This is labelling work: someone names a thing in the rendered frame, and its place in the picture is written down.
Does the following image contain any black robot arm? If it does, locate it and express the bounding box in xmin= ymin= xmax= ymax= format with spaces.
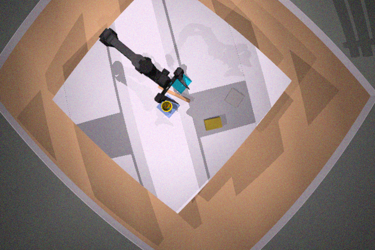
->
xmin=99 ymin=28 xmax=170 ymax=88

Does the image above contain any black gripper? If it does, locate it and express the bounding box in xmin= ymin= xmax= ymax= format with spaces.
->
xmin=154 ymin=67 xmax=190 ymax=104

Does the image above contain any yellow rectangular block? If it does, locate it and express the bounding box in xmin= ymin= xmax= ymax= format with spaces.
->
xmin=204 ymin=117 xmax=222 ymax=131

